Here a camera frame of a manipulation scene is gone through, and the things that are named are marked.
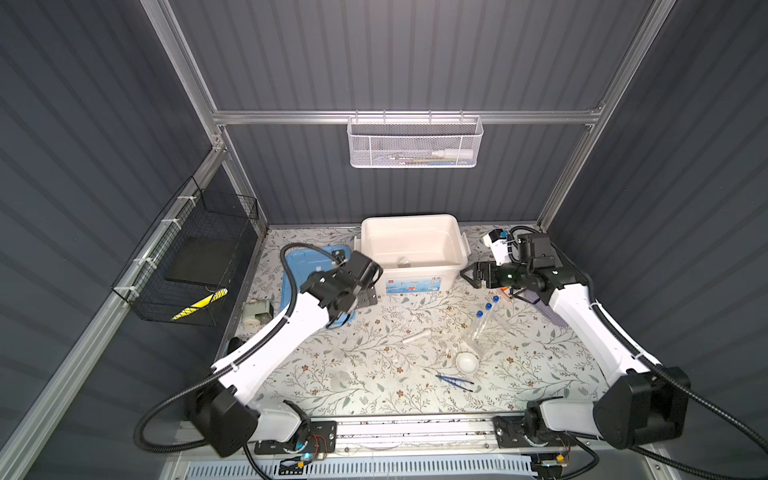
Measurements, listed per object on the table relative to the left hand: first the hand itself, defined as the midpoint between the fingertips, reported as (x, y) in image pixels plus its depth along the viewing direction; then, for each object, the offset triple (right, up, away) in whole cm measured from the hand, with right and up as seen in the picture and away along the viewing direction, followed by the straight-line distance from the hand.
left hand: (354, 294), depth 78 cm
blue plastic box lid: (-23, +8, +30) cm, 38 cm away
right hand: (+34, +5, +3) cm, 34 cm away
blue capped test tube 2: (+33, -7, +1) cm, 34 cm away
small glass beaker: (+14, +7, +27) cm, 31 cm away
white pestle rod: (+20, -14, +13) cm, 27 cm away
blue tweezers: (+28, -25, +4) cm, 37 cm away
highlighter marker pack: (+38, +1, -7) cm, 38 cm away
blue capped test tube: (+36, -4, +2) cm, 37 cm away
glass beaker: (-4, -25, +4) cm, 26 cm away
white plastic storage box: (+20, +11, +32) cm, 39 cm away
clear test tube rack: (+40, -12, +14) cm, 44 cm away
